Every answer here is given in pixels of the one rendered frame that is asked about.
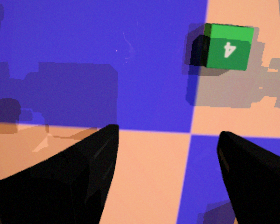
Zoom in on green block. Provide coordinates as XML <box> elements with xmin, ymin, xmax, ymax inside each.
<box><xmin>200</xmin><ymin>23</ymin><xmax>254</xmax><ymax>71</ymax></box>

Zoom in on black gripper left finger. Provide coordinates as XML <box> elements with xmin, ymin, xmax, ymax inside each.
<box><xmin>0</xmin><ymin>124</ymin><xmax>119</xmax><ymax>224</ymax></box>

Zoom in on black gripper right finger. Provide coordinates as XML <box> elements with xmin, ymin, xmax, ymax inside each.
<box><xmin>216</xmin><ymin>131</ymin><xmax>280</xmax><ymax>224</ymax></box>

